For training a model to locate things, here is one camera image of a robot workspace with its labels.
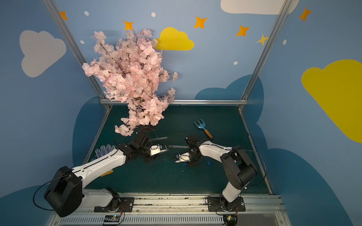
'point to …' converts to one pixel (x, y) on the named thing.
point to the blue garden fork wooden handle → (202, 125)
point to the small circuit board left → (111, 218)
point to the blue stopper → (209, 163)
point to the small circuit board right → (230, 220)
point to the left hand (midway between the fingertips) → (158, 149)
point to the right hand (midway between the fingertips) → (191, 158)
